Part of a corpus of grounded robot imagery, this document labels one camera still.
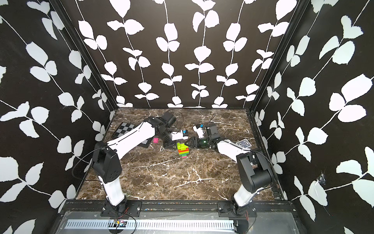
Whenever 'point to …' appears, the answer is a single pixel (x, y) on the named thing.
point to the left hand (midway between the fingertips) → (176, 142)
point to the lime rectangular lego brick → (182, 153)
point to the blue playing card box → (244, 144)
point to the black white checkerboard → (125, 128)
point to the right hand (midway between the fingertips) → (187, 142)
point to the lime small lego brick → (181, 146)
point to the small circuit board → (117, 223)
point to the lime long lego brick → (186, 146)
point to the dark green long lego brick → (183, 155)
